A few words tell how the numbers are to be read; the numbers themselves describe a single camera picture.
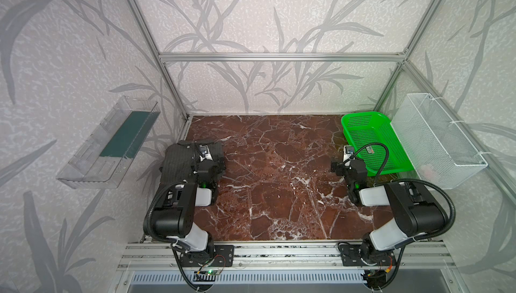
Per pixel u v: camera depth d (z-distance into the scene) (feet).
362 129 3.79
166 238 1.58
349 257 2.40
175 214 1.48
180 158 2.92
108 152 2.14
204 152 2.62
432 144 2.19
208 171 2.33
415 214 1.48
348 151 2.65
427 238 2.63
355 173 2.32
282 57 3.08
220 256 2.40
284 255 2.47
